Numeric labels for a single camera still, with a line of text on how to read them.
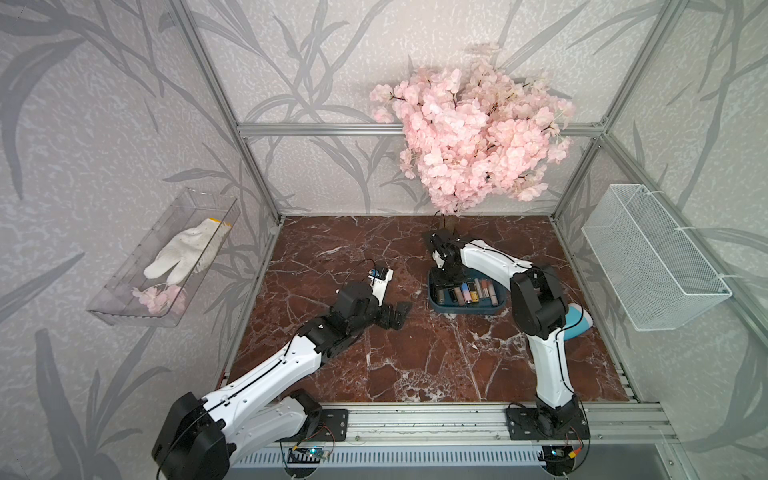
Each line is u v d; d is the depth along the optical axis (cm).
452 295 96
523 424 73
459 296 96
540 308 56
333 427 74
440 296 96
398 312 69
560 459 72
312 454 70
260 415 55
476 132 60
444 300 95
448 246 72
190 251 68
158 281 63
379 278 68
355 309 59
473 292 96
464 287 97
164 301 60
